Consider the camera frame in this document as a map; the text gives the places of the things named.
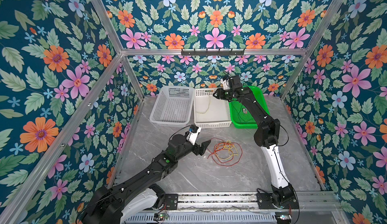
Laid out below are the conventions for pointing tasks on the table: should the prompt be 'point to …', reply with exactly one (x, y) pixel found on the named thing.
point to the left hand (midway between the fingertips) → (206, 136)
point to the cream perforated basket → (210, 112)
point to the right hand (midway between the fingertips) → (220, 91)
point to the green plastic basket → (241, 116)
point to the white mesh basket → (173, 106)
